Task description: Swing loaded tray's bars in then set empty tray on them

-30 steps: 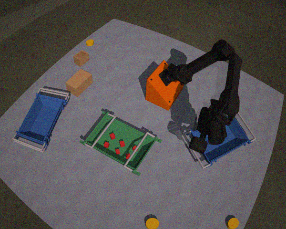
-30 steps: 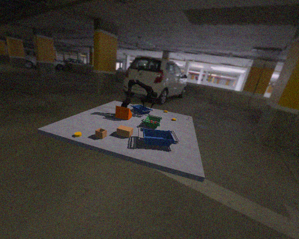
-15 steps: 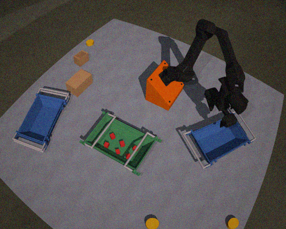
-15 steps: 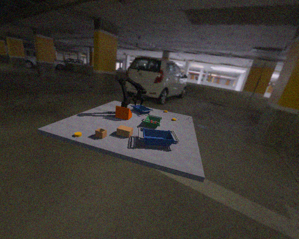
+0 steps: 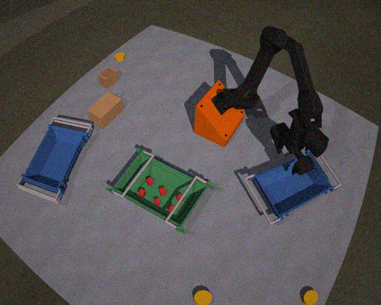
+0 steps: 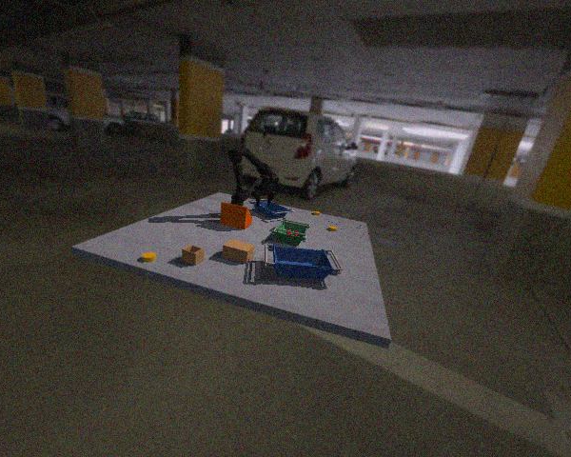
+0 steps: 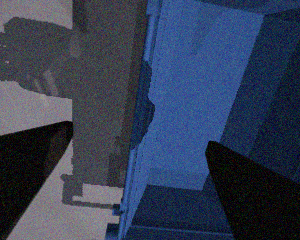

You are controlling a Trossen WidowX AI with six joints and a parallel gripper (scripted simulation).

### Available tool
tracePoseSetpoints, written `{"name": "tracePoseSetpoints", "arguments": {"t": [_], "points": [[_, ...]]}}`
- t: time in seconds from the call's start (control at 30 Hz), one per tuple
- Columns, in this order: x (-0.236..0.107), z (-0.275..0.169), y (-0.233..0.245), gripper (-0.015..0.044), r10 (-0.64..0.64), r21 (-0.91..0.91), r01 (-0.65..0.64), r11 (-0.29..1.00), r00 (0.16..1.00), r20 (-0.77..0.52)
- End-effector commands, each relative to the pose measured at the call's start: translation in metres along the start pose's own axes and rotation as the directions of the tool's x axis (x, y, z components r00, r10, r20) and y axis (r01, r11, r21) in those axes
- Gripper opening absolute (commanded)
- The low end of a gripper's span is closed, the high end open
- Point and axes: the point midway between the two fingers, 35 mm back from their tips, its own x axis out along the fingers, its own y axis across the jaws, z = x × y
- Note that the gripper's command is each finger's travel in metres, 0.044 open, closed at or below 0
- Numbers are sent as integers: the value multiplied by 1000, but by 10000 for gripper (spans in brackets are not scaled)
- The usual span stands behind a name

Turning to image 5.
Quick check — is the yellow cylinder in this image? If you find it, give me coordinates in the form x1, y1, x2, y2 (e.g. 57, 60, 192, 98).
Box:
194, 290, 212, 305
115, 52, 125, 62
302, 290, 318, 305

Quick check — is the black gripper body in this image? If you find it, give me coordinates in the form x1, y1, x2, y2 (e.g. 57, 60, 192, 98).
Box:
270, 122, 314, 175

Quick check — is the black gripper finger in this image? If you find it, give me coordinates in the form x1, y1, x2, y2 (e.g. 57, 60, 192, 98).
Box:
272, 136, 284, 154
291, 165, 298, 175

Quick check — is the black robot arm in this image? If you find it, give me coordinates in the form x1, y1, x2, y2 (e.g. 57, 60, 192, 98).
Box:
211, 26, 329, 158

